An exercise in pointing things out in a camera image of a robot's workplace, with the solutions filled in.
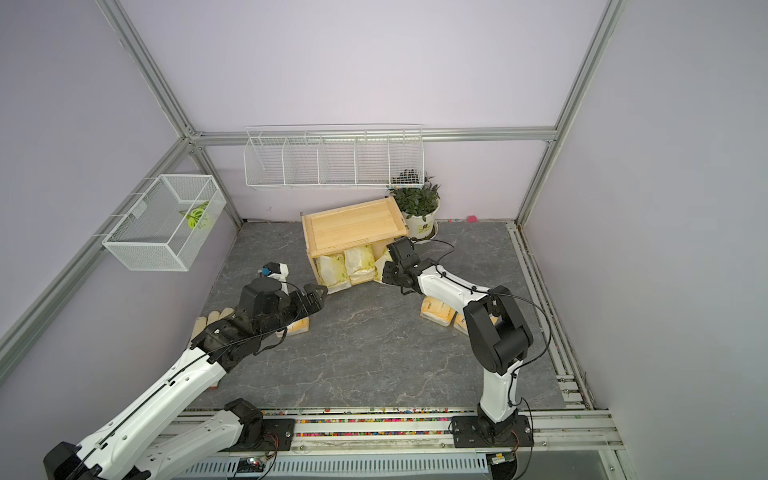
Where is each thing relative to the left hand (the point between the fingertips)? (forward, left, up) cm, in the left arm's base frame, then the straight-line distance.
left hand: (316, 297), depth 75 cm
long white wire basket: (+49, -4, +9) cm, 49 cm away
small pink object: (+46, -56, -22) cm, 76 cm away
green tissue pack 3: (+18, 0, -16) cm, 24 cm away
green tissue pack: (+18, -17, -12) cm, 27 cm away
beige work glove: (+6, +41, -21) cm, 46 cm away
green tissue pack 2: (+20, -10, -15) cm, 26 cm away
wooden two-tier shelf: (+25, -8, -1) cm, 27 cm away
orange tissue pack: (+2, -33, -17) cm, 37 cm away
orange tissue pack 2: (-2, -40, -18) cm, 43 cm away
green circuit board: (-32, +17, -22) cm, 43 cm away
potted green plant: (+37, -31, -5) cm, 49 cm away
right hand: (+15, -19, -12) cm, 27 cm away
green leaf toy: (+23, +33, +9) cm, 42 cm away
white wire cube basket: (+23, +42, +6) cm, 48 cm away
